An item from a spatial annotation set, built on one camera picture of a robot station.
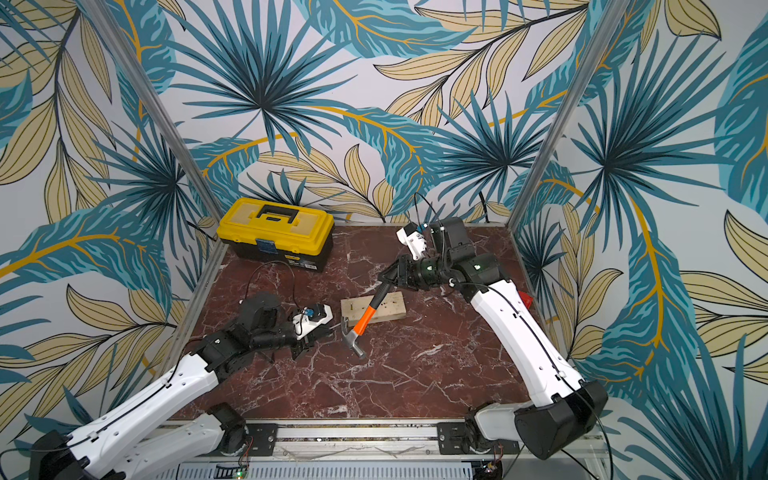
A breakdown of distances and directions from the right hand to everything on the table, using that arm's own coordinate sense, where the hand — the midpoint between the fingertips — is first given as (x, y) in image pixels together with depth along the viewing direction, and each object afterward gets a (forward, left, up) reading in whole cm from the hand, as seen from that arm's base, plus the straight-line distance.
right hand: (381, 277), depth 67 cm
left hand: (-7, +13, -13) cm, 20 cm away
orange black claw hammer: (-10, +7, -9) cm, 15 cm away
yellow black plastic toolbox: (+26, +26, -13) cm, 38 cm away
